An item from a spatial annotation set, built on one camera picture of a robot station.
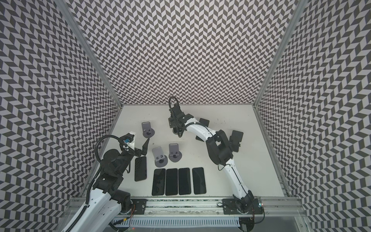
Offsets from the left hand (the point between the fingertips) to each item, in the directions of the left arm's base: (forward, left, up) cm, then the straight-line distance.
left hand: (139, 136), depth 75 cm
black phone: (-17, -23, -22) cm, 36 cm away
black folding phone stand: (+6, -54, -13) cm, 56 cm away
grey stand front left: (-7, -9, -16) cm, 19 cm away
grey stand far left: (+14, +2, -16) cm, 21 cm away
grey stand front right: (-3, -17, -17) cm, 24 cm away
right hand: (+21, -17, -14) cm, 30 cm away
